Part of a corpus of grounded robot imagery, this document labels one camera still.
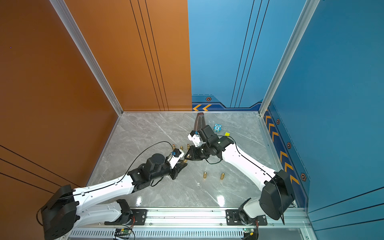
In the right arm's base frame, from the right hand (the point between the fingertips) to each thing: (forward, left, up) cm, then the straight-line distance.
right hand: (187, 156), depth 75 cm
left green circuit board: (-30, +32, -21) cm, 48 cm away
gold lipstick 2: (-2, +1, -1) cm, 2 cm away
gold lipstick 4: (-4, -19, -15) cm, 25 cm away
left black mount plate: (-24, +24, -18) cm, 38 cm away
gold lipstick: (+16, +1, -15) cm, 22 cm away
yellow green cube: (+25, -26, -14) cm, 38 cm away
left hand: (0, +1, -4) cm, 4 cm away
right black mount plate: (-24, -23, -18) cm, 37 cm away
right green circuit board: (-30, -30, -19) cm, 46 cm away
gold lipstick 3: (-3, -9, -15) cm, 18 cm away
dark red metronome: (+27, -6, -4) cm, 28 cm away
